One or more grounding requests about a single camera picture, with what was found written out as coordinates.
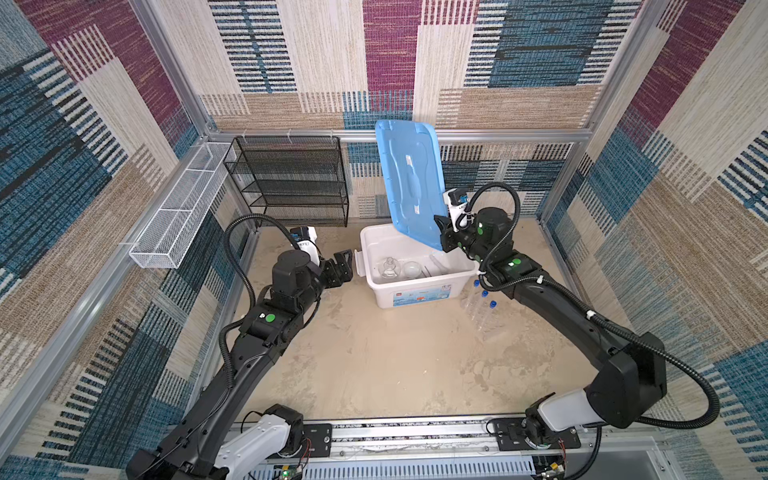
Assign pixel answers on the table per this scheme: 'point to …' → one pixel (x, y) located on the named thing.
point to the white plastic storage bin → (379, 241)
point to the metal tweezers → (427, 271)
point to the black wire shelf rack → (291, 180)
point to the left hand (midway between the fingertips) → (339, 250)
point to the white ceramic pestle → (443, 270)
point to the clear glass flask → (389, 268)
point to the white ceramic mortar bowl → (412, 270)
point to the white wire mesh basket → (166, 237)
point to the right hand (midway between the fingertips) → (438, 218)
